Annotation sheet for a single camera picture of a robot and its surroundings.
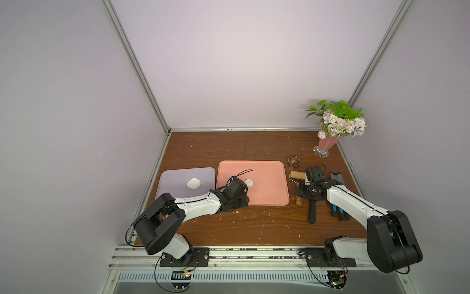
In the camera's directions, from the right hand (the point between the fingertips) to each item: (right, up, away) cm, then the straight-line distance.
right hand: (301, 187), depth 89 cm
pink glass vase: (+16, +21, +10) cm, 29 cm away
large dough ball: (-56, 0, +6) cm, 56 cm away
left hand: (-26, -7, -2) cm, 27 cm away
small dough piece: (-26, +2, +3) cm, 26 cm away
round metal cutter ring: (0, +12, +14) cm, 18 cm away
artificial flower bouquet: (+15, +33, -5) cm, 37 cm away
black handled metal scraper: (+4, -11, -4) cm, 12 cm away
